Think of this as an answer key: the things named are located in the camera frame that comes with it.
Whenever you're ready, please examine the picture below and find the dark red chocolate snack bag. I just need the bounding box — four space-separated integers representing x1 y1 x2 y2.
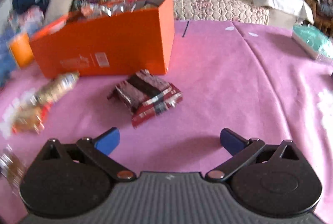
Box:
107 70 183 128

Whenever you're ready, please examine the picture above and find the red gold snack packet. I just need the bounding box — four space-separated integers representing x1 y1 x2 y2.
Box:
11 105 51 134

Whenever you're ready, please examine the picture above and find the gold snack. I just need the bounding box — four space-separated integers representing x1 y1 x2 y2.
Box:
30 72 80 105

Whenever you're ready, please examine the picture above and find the orange cardboard box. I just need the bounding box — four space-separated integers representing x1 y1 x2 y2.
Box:
30 0 174 78

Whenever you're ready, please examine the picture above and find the silver foil snack bag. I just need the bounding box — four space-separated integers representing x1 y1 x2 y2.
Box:
80 0 137 19

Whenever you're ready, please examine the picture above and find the pink floral tablecloth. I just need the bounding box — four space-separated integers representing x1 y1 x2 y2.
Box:
1 21 332 223

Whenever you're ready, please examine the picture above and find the blue striped blanket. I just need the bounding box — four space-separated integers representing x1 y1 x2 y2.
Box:
1 28 16 88

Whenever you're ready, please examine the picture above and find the teal tissue pack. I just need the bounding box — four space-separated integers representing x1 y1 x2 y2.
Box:
292 25 332 64

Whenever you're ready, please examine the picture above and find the orange cylindrical canister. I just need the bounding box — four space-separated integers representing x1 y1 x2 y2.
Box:
9 32 34 68

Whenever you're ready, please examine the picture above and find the white cloth covered side table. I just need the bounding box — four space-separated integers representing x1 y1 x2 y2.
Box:
253 0 314 30

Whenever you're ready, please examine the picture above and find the beige pillow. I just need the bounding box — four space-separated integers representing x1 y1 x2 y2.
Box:
43 0 73 26

